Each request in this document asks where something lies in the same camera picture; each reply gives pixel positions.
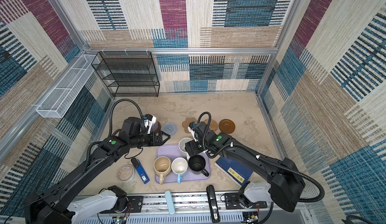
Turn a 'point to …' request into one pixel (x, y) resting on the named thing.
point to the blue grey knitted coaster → (170, 128)
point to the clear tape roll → (126, 173)
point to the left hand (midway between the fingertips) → (165, 135)
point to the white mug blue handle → (179, 165)
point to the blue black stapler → (140, 170)
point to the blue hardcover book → (236, 172)
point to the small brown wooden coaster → (227, 126)
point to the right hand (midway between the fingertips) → (193, 148)
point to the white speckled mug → (182, 144)
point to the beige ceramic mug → (162, 167)
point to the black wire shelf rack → (128, 74)
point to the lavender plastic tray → (172, 151)
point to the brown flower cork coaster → (185, 123)
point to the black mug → (196, 164)
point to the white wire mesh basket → (55, 102)
